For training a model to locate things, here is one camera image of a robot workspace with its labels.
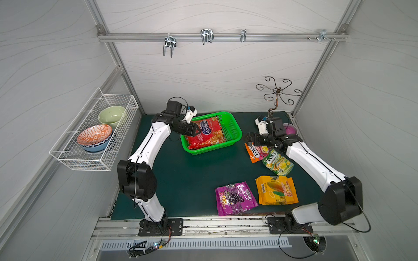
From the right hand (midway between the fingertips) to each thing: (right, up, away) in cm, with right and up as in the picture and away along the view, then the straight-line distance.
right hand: (252, 136), depth 85 cm
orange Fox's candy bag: (+6, -11, +13) cm, 18 cm away
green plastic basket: (-8, +2, +23) cm, 24 cm away
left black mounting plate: (-42, -41, -13) cm, 60 cm away
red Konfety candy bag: (-22, +1, +14) cm, 26 cm away
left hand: (-29, +3, -2) cm, 29 cm away
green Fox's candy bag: (+17, -16, +7) cm, 24 cm away
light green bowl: (-67, +10, -12) cm, 69 cm away
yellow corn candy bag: (+11, -26, -5) cm, 29 cm away
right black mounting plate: (+12, -40, -11) cm, 43 cm away
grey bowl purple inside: (+30, +4, +19) cm, 35 cm away
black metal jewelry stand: (+16, +25, +5) cm, 30 cm away
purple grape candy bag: (-11, -30, -8) cm, 33 cm away
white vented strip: (-28, -46, -14) cm, 56 cm away
